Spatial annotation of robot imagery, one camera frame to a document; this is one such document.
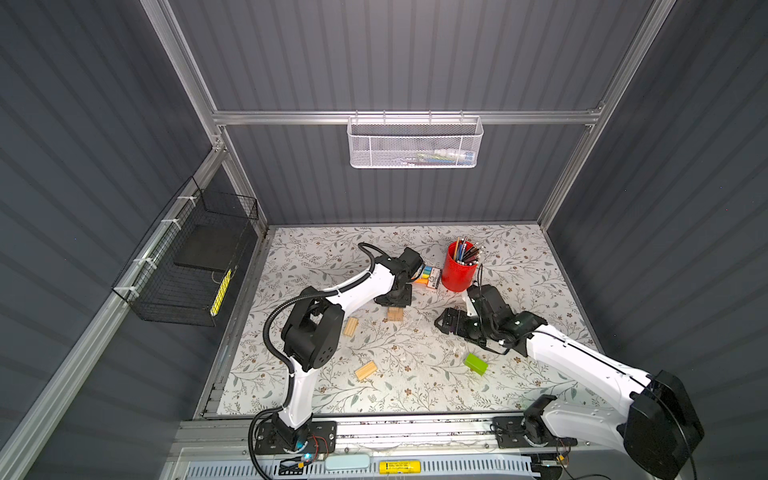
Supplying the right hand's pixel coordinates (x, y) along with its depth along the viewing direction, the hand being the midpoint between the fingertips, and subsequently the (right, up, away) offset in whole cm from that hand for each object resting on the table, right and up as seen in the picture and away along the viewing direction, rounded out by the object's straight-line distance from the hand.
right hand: (449, 328), depth 82 cm
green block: (+8, -10, +1) cm, 13 cm away
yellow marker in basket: (-56, +12, -14) cm, 59 cm away
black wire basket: (-68, +16, -10) cm, 71 cm away
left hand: (-14, +6, +10) cm, 18 cm away
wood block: (-15, +2, +10) cm, 18 cm away
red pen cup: (+4, +17, +7) cm, 19 cm away
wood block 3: (-23, -12, +2) cm, 26 cm away
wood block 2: (-29, -2, +10) cm, 30 cm away
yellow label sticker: (-14, -28, -14) cm, 35 cm away
